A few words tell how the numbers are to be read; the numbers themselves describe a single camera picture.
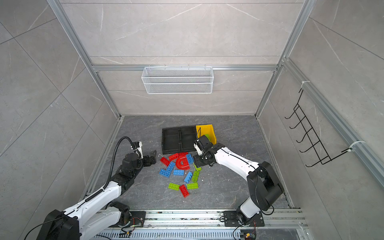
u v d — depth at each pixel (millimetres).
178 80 1009
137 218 731
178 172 880
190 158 950
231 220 724
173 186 837
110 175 574
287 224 731
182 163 930
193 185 837
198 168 898
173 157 942
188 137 1040
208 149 647
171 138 1111
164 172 880
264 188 434
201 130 1098
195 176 903
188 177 856
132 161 633
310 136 684
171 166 904
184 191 817
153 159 767
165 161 929
